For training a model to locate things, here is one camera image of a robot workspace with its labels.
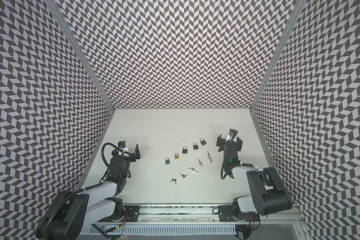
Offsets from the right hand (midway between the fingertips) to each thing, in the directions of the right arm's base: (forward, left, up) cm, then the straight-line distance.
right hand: (228, 139), depth 90 cm
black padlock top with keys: (+3, +15, -9) cm, 18 cm away
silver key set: (-7, +12, -10) cm, 17 cm away
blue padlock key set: (-20, +34, -9) cm, 41 cm away
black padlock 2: (0, +21, -8) cm, 22 cm away
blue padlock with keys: (-9, +38, -9) cm, 40 cm away
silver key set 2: (-11, +18, -10) cm, 23 cm away
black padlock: (-2, +27, -8) cm, 29 cm away
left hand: (-4, +59, +2) cm, 60 cm away
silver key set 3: (-16, +22, -8) cm, 28 cm away
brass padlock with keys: (-6, +33, -9) cm, 34 cm away
